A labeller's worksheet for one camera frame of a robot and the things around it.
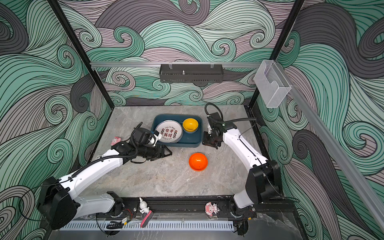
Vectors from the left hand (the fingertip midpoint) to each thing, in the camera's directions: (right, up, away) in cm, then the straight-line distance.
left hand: (169, 153), depth 76 cm
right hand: (+19, +5, +7) cm, 21 cm away
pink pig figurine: (+21, -26, -5) cm, 34 cm away
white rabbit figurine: (-12, -25, -5) cm, 28 cm away
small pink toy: (-38, +4, +19) cm, 42 cm away
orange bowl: (+16, -8, +11) cm, 21 cm away
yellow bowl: (+12, +14, +28) cm, 33 cm away
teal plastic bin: (+10, +3, +27) cm, 29 cm away
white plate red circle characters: (-2, +10, +25) cm, 27 cm away
